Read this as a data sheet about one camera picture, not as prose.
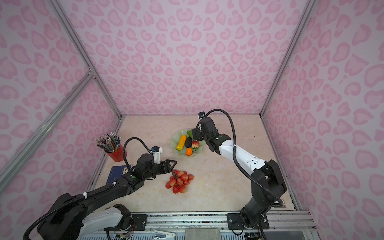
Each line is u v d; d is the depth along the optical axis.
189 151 0.95
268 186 0.43
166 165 0.75
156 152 0.76
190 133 1.01
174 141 1.00
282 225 0.73
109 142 0.84
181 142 1.00
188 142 0.98
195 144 0.98
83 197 0.45
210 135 0.64
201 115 0.73
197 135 0.77
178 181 0.81
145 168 0.65
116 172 0.91
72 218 0.40
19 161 0.54
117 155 0.91
